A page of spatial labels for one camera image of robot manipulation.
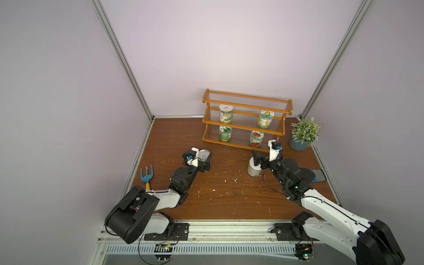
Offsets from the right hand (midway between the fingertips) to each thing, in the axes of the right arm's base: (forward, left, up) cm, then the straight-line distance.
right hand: (263, 145), depth 77 cm
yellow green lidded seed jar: (+19, -4, -1) cm, 19 cm away
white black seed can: (-6, +4, -14) cm, 16 cm away
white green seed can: (+22, +18, +1) cm, 28 cm away
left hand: (-1, +29, -3) cm, 29 cm away
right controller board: (-39, -16, -24) cm, 48 cm away
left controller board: (-41, +46, -25) cm, 67 cm away
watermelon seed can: (0, +30, -9) cm, 31 cm away
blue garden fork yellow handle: (-8, +62, -21) cm, 66 cm away
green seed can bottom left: (+19, +18, -14) cm, 30 cm away
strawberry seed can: (+14, 0, -13) cm, 19 cm away
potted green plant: (+13, -25, -6) cm, 29 cm away
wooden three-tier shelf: (+20, +4, -6) cm, 22 cm away
